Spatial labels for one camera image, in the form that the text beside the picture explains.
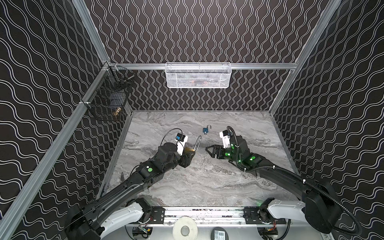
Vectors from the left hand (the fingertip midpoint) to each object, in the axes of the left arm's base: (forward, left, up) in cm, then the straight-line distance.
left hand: (194, 151), depth 72 cm
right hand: (+6, -8, -7) cm, 13 cm away
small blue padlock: (+32, -6, -22) cm, 39 cm away
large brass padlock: (+2, +2, -2) cm, 4 cm away
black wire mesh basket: (+33, +57, +3) cm, 66 cm away
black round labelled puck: (-30, -12, -22) cm, 39 cm away
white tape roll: (-28, +4, -24) cm, 37 cm away
